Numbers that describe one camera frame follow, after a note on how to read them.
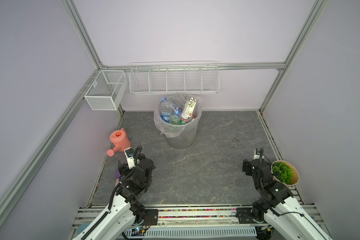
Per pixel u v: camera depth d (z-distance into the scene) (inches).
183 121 32.1
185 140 35.1
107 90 40.2
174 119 31.5
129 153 24.7
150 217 29.1
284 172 29.9
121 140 35.8
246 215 28.9
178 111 34.1
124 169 25.3
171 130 31.0
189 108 32.6
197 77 41.2
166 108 31.2
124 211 20.1
